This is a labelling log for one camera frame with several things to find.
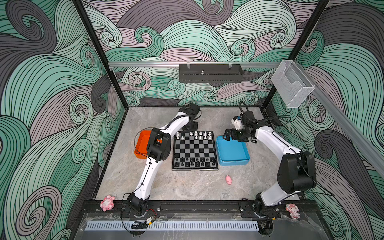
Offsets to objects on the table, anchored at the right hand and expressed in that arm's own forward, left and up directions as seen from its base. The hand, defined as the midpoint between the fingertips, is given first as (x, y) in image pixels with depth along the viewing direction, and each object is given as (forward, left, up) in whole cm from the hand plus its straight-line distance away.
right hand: (230, 137), depth 89 cm
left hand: (+10, +23, -6) cm, 26 cm away
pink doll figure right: (-37, -26, -8) cm, 46 cm away
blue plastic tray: (-6, -2, -9) cm, 11 cm away
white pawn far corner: (+5, +34, -9) cm, 35 cm away
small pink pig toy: (-23, +3, -9) cm, 25 cm away
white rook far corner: (+7, +34, -8) cm, 35 cm away
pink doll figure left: (-36, +66, -7) cm, 75 cm away
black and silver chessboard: (-5, +22, -9) cm, 24 cm away
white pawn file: (+4, +30, -8) cm, 31 cm away
